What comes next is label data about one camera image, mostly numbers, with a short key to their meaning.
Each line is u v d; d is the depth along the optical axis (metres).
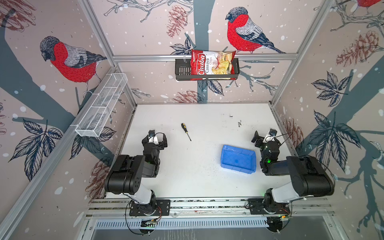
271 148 0.69
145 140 0.83
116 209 0.75
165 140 0.86
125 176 0.44
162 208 0.73
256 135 0.85
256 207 0.73
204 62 0.88
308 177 0.45
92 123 0.71
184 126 1.06
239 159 0.91
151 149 0.71
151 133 0.77
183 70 0.95
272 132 0.76
